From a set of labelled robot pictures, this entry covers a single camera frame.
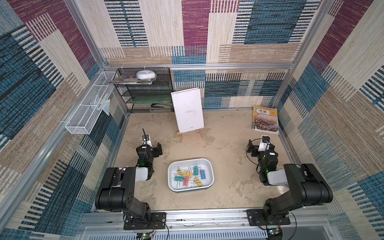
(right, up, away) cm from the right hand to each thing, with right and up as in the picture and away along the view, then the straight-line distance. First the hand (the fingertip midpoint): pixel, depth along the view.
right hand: (259, 139), depth 90 cm
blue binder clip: (-34, -19, -5) cm, 40 cm away
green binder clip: (-47, -22, -6) cm, 52 cm away
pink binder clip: (-43, -23, -7) cm, 49 cm away
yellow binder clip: (-47, -17, -7) cm, 51 cm away
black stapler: (-65, +22, +19) cm, 71 cm away
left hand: (-66, -3, +4) cm, 66 cm away
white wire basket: (-105, +12, +1) cm, 106 cm away
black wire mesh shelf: (-74, +34, +18) cm, 83 cm away
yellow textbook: (+14, +12, +22) cm, 29 cm away
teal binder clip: (-38, -18, -3) cm, 42 cm away
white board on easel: (-42, +18, +3) cm, 46 cm away
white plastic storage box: (-32, -14, -5) cm, 35 cm away
